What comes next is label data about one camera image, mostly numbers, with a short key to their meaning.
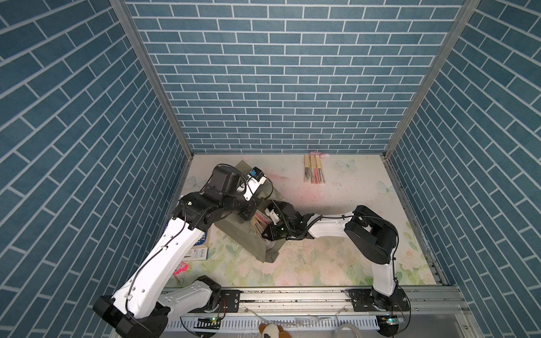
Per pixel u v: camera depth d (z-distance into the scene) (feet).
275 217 2.49
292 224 2.40
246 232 2.23
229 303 2.41
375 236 1.66
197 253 2.76
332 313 2.38
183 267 2.68
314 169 3.75
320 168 3.78
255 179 1.89
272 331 2.19
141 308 1.20
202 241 2.77
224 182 1.58
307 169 3.78
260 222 3.00
